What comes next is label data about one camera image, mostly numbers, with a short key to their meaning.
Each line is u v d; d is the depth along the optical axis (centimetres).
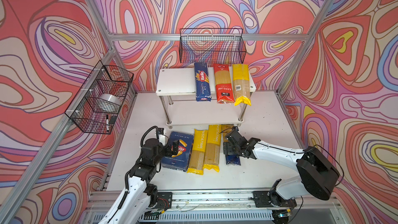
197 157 85
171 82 78
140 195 53
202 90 68
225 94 67
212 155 86
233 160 84
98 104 70
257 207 72
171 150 73
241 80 75
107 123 72
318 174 43
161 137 70
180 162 79
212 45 96
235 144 68
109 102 70
